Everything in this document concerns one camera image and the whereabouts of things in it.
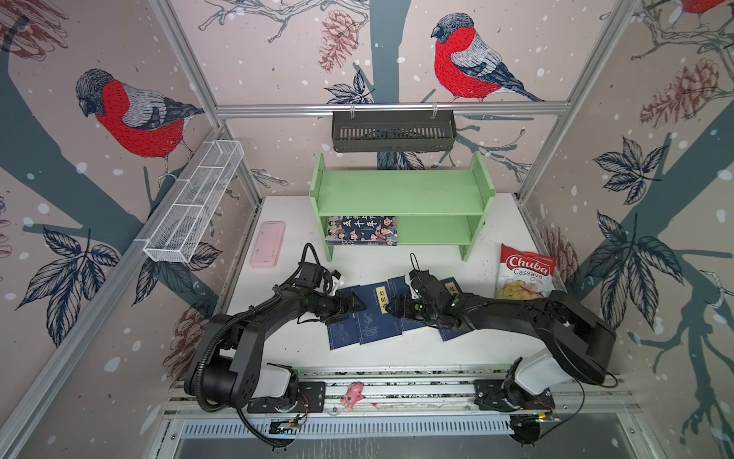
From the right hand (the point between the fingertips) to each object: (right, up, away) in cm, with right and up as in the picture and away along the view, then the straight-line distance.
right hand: (390, 313), depth 85 cm
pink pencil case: (-45, +19, +19) cm, 52 cm away
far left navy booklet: (-14, -6, -1) cm, 15 cm away
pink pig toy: (-10, -17, -12) cm, 23 cm away
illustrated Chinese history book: (-9, +25, +7) cm, 28 cm away
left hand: (-10, +1, -2) cm, 10 cm away
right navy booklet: (+18, -5, -1) cm, 18 cm away
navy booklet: (-5, -3, 0) cm, 5 cm away
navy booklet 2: (+3, +6, +10) cm, 12 cm away
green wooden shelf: (+15, +32, -5) cm, 36 cm away
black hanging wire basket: (+2, +62, +19) cm, 64 cm away
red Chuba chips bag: (+45, +10, +6) cm, 46 cm away
